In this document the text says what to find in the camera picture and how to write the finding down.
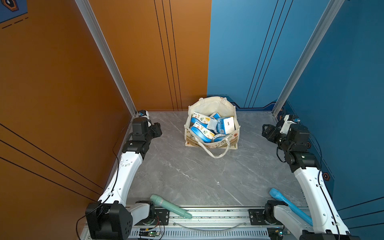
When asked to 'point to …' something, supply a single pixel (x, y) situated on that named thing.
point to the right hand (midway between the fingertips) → (270, 127)
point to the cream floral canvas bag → (207, 105)
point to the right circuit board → (275, 233)
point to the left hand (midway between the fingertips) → (156, 123)
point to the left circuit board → (145, 232)
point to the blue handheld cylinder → (277, 194)
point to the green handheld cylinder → (160, 201)
